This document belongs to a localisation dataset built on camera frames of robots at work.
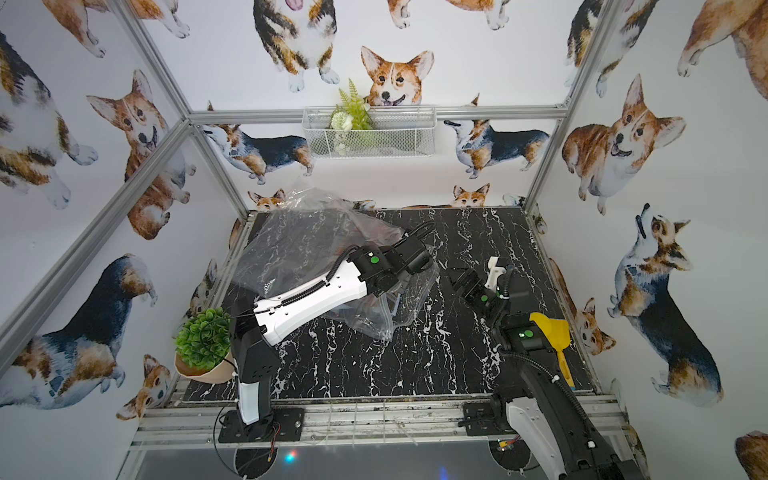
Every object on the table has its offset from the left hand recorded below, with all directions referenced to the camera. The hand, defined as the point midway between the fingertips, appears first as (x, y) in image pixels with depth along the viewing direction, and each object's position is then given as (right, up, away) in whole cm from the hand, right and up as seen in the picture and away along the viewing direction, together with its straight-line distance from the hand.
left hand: (400, 268), depth 79 cm
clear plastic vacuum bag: (-36, +9, +33) cm, 50 cm away
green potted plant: (-47, -18, -7) cm, 51 cm away
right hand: (+13, -2, -3) cm, 13 cm away
